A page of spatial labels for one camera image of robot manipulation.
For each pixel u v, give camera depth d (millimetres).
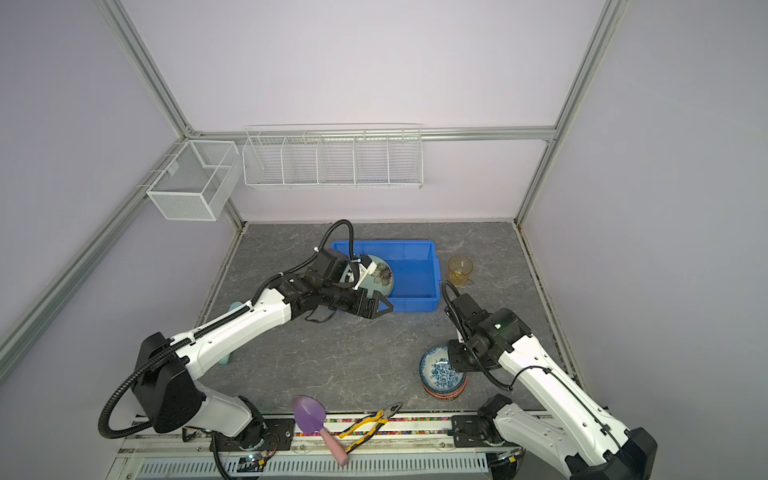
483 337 498
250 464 724
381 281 992
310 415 774
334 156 1064
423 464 708
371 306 672
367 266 722
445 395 707
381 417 754
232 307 964
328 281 623
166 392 404
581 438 396
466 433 731
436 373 770
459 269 1019
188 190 772
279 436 737
